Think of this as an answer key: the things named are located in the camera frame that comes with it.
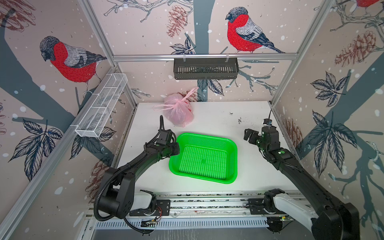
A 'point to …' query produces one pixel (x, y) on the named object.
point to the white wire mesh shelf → (99, 110)
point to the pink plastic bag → (178, 108)
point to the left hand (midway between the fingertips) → (181, 146)
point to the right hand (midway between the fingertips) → (252, 129)
